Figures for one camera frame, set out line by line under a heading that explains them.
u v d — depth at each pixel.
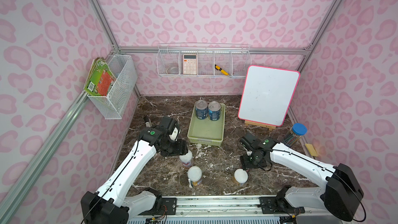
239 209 0.72
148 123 0.97
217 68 0.98
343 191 0.40
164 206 0.72
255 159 0.65
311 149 0.95
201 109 1.00
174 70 0.97
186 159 0.77
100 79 0.73
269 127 0.96
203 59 1.01
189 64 0.95
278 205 0.66
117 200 0.38
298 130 0.77
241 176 0.76
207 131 1.00
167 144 0.60
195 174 0.70
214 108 0.98
